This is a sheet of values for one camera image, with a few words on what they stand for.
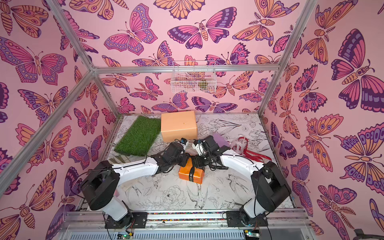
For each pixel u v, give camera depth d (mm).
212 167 898
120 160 961
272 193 433
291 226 715
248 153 1001
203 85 944
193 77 955
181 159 776
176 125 985
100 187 448
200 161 757
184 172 815
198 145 794
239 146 1001
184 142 794
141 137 1030
